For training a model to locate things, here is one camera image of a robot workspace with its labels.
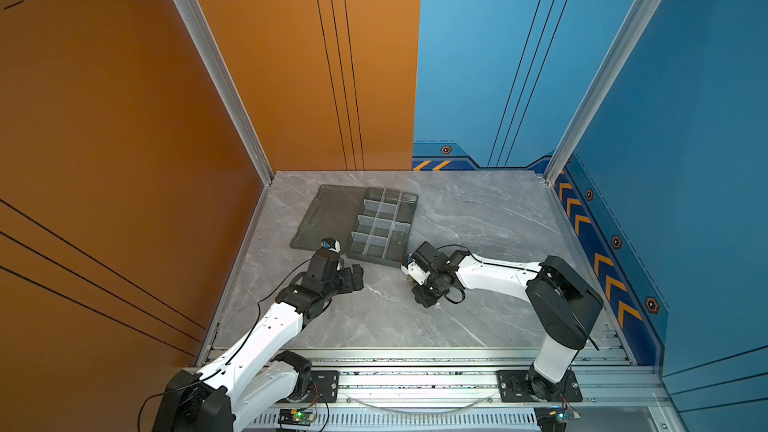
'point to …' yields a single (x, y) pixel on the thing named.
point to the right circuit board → (554, 418)
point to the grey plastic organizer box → (369, 223)
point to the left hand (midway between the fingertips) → (350, 269)
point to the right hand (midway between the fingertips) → (417, 298)
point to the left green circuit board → (297, 417)
